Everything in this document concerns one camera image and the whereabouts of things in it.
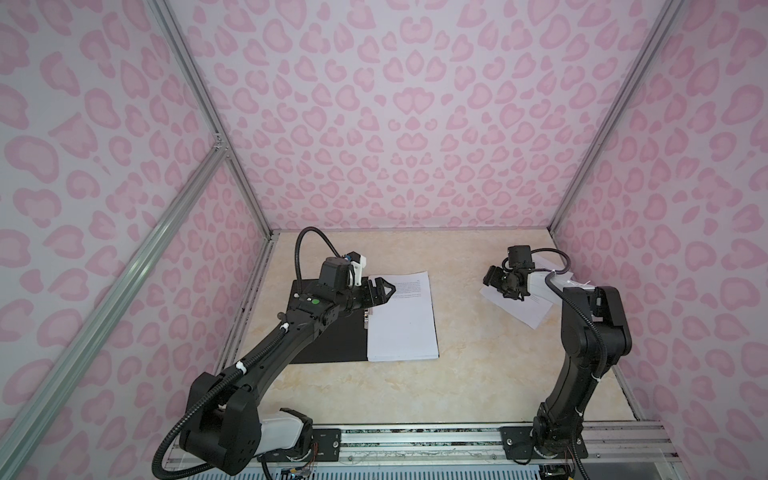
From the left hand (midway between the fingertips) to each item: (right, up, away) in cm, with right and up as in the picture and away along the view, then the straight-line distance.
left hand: (386, 287), depth 80 cm
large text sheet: (+5, -14, +13) cm, 20 cm away
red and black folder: (-13, -17, +10) cm, 24 cm away
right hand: (+36, +1, +21) cm, 41 cm away
